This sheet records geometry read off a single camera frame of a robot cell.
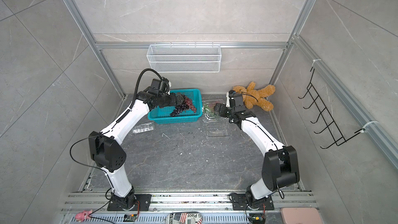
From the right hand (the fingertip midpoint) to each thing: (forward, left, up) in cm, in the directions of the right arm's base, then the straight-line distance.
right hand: (222, 107), depth 88 cm
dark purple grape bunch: (+11, +27, -13) cm, 31 cm away
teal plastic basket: (+9, +40, -18) cm, 45 cm away
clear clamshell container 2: (-3, +1, -20) cm, 20 cm away
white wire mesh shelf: (+34, +23, +11) cm, 43 cm away
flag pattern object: (-50, +20, -16) cm, 56 cm away
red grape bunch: (+18, +21, -14) cm, 31 cm away
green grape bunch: (+9, +8, -11) cm, 16 cm away
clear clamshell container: (+5, +8, -12) cm, 16 cm away
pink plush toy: (-49, +66, -16) cm, 84 cm away
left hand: (+4, +25, +5) cm, 26 cm away
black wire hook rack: (-23, -43, +11) cm, 50 cm away
